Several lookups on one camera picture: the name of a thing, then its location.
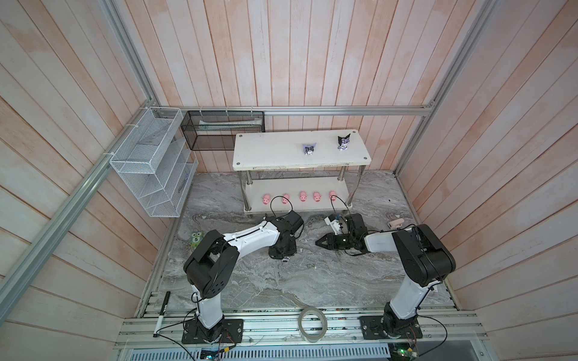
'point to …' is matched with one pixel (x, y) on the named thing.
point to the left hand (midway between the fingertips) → (287, 256)
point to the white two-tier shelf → (299, 171)
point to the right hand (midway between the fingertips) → (318, 242)
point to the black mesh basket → (216, 130)
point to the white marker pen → (160, 318)
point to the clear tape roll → (312, 338)
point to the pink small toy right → (396, 223)
